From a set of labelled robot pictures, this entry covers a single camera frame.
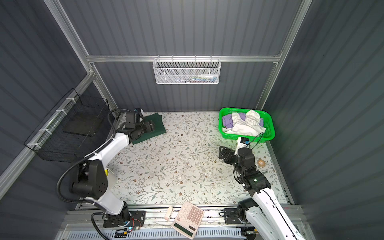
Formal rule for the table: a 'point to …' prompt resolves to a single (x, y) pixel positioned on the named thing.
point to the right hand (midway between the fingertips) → (228, 150)
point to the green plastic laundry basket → (269, 133)
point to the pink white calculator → (188, 219)
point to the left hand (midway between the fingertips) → (148, 123)
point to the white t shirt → (250, 126)
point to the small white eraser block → (168, 213)
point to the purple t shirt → (227, 119)
